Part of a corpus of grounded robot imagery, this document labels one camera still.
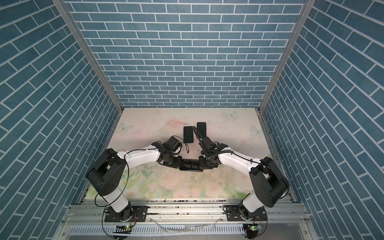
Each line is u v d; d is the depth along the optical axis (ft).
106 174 1.51
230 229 2.32
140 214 2.41
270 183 1.44
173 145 2.42
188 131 3.59
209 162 2.40
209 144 2.28
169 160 2.50
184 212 2.48
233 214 2.42
